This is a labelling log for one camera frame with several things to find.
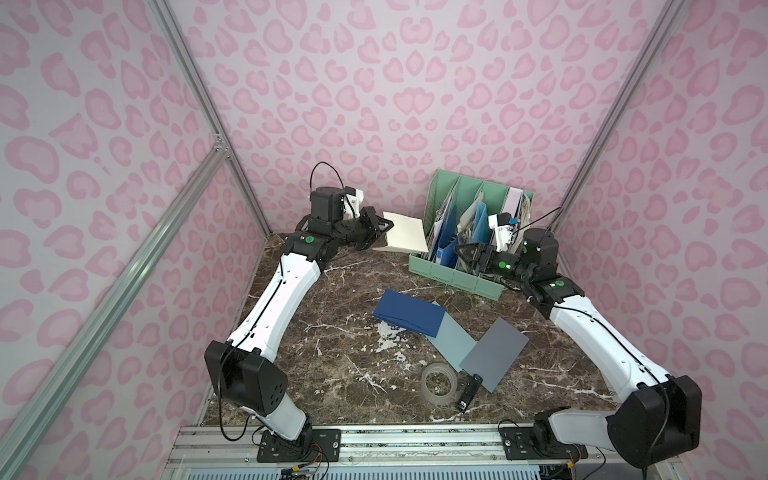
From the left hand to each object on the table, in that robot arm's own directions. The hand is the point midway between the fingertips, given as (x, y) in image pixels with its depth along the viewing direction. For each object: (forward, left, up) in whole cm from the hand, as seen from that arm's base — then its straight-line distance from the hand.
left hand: (396, 218), depth 72 cm
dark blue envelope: (-4, -4, -38) cm, 39 cm away
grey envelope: (-19, -29, -37) cm, 50 cm away
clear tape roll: (-27, -12, -37) cm, 47 cm away
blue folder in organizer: (+8, -24, -12) cm, 28 cm away
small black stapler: (-30, -19, -34) cm, 49 cm away
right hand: (-4, -15, -7) cm, 17 cm away
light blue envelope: (-15, -17, -37) cm, 43 cm away
